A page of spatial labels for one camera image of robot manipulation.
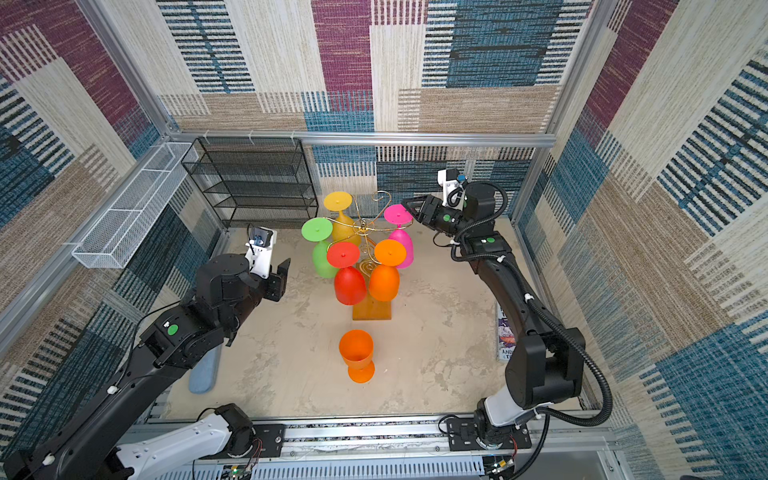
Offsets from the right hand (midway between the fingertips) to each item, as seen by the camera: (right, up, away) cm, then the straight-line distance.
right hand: (404, 207), depth 74 cm
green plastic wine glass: (-21, -5, -1) cm, 22 cm away
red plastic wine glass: (-13, -18, 0) cm, 23 cm away
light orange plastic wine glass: (-5, -17, 0) cm, 18 cm away
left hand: (-28, -11, -9) cm, 32 cm away
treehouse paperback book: (+30, -35, +15) cm, 49 cm away
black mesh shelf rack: (-52, +14, +35) cm, 64 cm away
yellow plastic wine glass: (-16, -4, +9) cm, 19 cm away
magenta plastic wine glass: (-1, -2, +1) cm, 2 cm away
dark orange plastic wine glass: (-12, -36, +4) cm, 38 cm away
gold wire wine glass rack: (-10, -29, +20) cm, 36 cm away
